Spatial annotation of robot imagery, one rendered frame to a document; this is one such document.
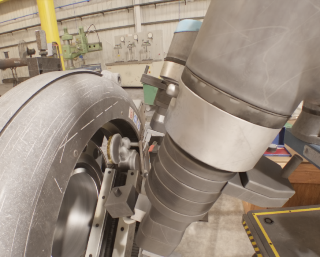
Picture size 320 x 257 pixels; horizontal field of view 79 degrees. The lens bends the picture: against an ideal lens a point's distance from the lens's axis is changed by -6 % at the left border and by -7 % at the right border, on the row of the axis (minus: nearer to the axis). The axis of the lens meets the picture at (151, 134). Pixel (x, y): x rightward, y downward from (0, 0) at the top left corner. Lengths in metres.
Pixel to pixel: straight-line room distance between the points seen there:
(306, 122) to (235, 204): 0.94
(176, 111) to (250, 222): 0.88
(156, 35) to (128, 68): 1.34
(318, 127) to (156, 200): 0.64
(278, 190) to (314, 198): 1.22
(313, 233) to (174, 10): 11.06
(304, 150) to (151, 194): 0.65
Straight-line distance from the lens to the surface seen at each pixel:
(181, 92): 0.16
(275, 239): 0.97
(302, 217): 1.11
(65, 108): 0.34
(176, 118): 0.16
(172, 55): 0.56
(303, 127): 0.79
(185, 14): 11.34
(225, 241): 1.34
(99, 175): 0.71
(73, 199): 0.77
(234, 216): 1.49
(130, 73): 6.79
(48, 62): 0.51
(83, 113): 0.37
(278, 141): 1.36
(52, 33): 4.14
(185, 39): 0.56
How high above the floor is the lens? 1.00
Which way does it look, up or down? 21 degrees down
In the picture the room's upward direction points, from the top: 4 degrees counter-clockwise
